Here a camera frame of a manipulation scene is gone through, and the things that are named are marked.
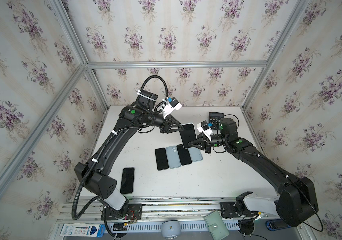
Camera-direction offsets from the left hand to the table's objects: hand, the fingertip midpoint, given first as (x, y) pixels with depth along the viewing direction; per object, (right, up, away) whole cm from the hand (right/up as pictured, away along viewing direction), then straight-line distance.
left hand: (181, 124), depth 65 cm
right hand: (+4, -9, +5) cm, 11 cm away
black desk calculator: (+28, +4, +46) cm, 54 cm away
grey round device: (-4, -44, -4) cm, 45 cm away
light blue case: (+11, -20, +27) cm, 35 cm away
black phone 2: (-29, -32, +17) cm, 46 cm away
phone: (-11, -22, +27) cm, 37 cm away
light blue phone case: (-3, -21, +28) cm, 35 cm away
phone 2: (+4, -20, +28) cm, 35 cm away
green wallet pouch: (+17, -49, +3) cm, 52 cm away
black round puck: (+32, -49, +5) cm, 59 cm away
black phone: (+3, -5, 0) cm, 6 cm away
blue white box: (-42, -49, +2) cm, 64 cm away
